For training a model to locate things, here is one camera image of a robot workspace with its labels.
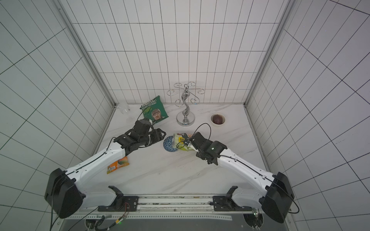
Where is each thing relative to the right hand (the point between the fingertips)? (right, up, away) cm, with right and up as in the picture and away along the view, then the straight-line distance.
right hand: (200, 143), depth 80 cm
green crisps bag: (-33, +20, +27) cm, 47 cm away
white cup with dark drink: (+15, +13, +22) cm, 30 cm away
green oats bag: (-12, +2, -4) cm, 13 cm away
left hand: (-23, +3, +1) cm, 24 cm away
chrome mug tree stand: (-9, +14, +29) cm, 33 cm away
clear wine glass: (-52, +22, +18) cm, 59 cm away
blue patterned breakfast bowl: (-21, -3, +14) cm, 25 cm away
